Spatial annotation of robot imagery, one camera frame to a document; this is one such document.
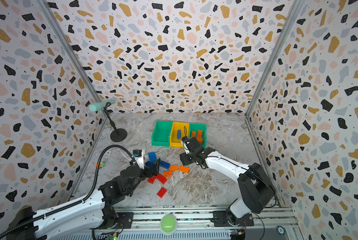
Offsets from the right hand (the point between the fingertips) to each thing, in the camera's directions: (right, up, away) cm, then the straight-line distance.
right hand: (187, 155), depth 88 cm
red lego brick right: (-15, -13, -2) cm, 20 cm away
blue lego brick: (-14, -6, +5) cm, 16 cm away
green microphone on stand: (-50, +11, +20) cm, 55 cm away
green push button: (-9, -30, -16) cm, 35 cm away
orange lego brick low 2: (-12, -12, +2) cm, 17 cm away
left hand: (-16, +1, -11) cm, 19 cm away
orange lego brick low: (-2, -9, +4) cm, 10 cm away
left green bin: (-20, +12, +23) cm, 33 cm away
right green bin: (+6, +17, +17) cm, 25 cm away
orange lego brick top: (+4, +12, +21) cm, 24 cm away
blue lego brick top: (-23, -2, +9) cm, 25 cm away
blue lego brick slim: (-6, +12, +22) cm, 26 cm away
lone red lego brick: (-14, -19, -6) cm, 24 cm away
